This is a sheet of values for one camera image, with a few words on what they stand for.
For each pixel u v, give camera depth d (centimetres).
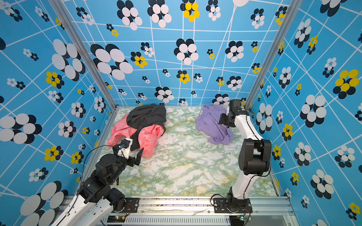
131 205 72
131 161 63
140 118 99
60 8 69
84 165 91
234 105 73
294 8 68
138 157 65
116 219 72
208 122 107
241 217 71
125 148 59
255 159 49
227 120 79
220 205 72
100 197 50
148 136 84
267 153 49
